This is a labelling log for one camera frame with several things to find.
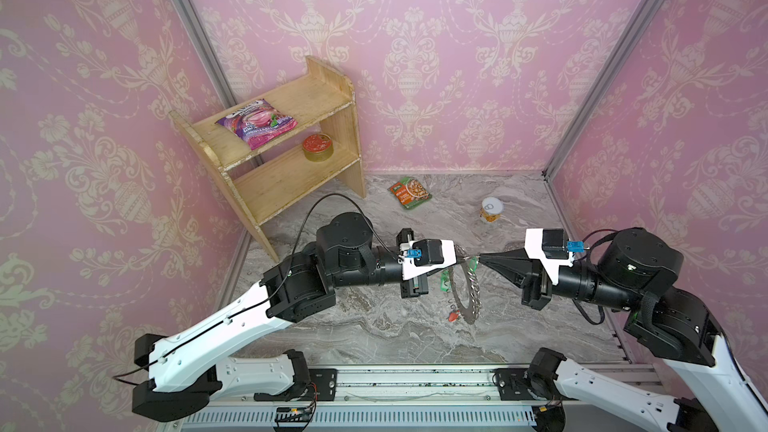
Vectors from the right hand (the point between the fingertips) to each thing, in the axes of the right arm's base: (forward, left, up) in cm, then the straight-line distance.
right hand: (484, 253), depth 48 cm
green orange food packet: (+51, +7, -42) cm, 66 cm away
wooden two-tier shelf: (+43, +50, -22) cm, 69 cm away
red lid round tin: (+51, +37, -18) cm, 65 cm away
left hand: (-1, +4, 0) cm, 5 cm away
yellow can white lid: (+39, -20, -38) cm, 58 cm away
